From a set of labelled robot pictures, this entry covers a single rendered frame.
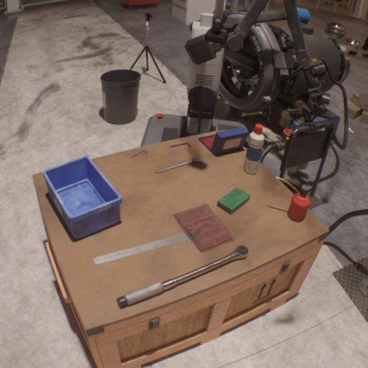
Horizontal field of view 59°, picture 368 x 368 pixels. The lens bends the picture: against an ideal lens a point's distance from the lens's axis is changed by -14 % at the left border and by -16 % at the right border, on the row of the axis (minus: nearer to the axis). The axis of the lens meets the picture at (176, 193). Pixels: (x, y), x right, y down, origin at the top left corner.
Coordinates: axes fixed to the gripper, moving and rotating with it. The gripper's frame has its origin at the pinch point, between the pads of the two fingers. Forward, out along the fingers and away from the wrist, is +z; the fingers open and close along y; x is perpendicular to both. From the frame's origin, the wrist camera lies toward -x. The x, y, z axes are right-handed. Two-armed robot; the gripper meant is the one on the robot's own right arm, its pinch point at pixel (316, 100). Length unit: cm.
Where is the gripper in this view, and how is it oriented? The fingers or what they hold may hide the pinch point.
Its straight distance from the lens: 194.9
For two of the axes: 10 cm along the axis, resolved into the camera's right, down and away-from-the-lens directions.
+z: 4.4, 7.2, 5.4
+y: 0.8, -6.3, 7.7
